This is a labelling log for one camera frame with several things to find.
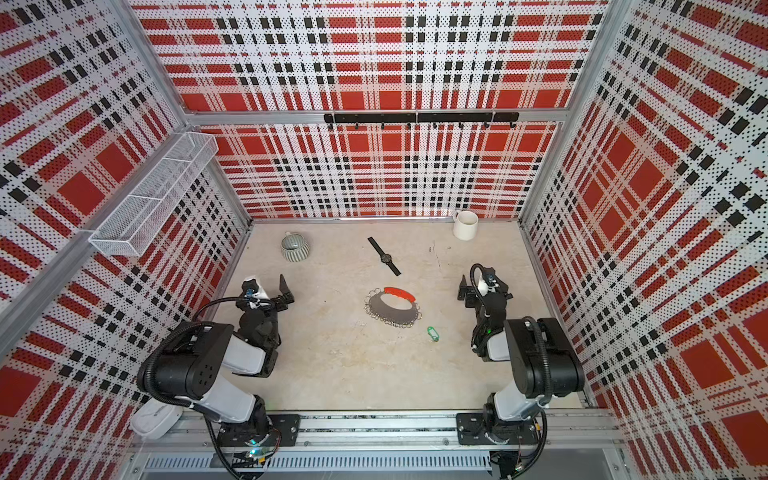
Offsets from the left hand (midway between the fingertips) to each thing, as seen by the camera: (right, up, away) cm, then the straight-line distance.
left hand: (272, 279), depth 88 cm
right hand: (+64, +1, +4) cm, 64 cm away
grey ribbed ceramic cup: (+1, +9, +16) cm, 19 cm away
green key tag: (+49, -17, +2) cm, 51 cm away
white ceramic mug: (+63, +18, +22) cm, 69 cm away
